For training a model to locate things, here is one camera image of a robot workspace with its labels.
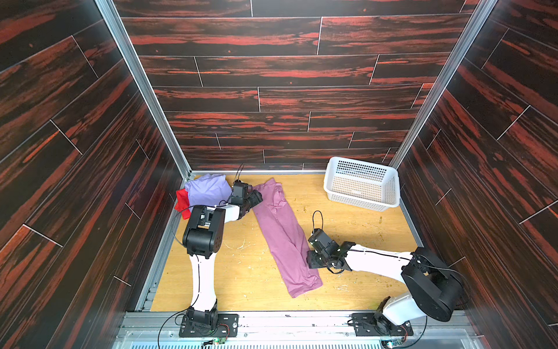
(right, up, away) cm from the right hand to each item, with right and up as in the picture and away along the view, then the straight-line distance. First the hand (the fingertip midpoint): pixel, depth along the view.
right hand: (314, 256), depth 91 cm
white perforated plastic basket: (+34, +31, +24) cm, 52 cm away
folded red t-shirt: (-62, +22, +13) cm, 67 cm away
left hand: (-25, +25, +17) cm, 39 cm away
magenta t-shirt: (-11, +7, +3) cm, 13 cm away
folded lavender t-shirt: (-50, +28, +14) cm, 59 cm away
